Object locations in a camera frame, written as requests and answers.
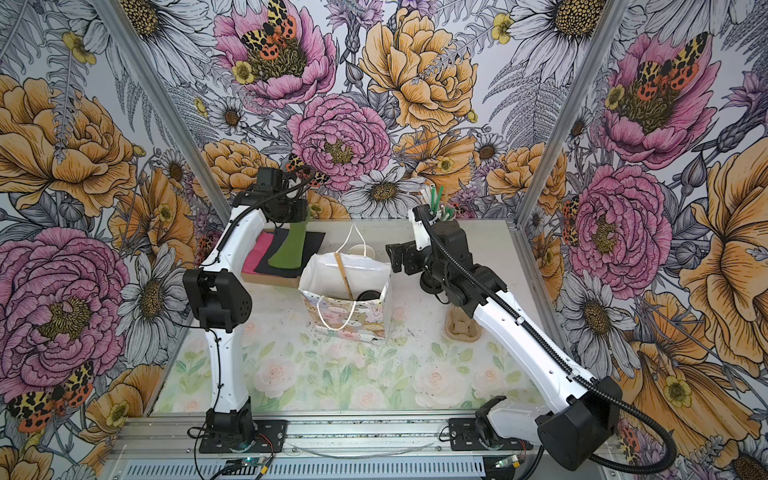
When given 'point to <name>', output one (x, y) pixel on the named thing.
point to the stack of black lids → (430, 284)
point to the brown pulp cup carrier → (460, 326)
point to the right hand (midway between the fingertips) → (405, 251)
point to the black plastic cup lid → (368, 295)
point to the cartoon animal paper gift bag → (325, 295)
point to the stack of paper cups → (362, 250)
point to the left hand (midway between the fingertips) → (305, 219)
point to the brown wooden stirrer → (341, 266)
